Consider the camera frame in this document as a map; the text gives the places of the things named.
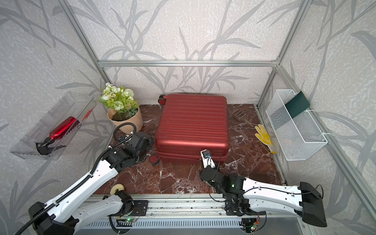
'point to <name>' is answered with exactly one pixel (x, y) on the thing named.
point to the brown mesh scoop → (239, 115)
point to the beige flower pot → (133, 116)
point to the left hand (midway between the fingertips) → (153, 143)
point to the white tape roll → (116, 188)
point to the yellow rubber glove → (264, 136)
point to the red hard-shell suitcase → (189, 124)
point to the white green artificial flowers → (120, 99)
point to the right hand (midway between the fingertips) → (200, 161)
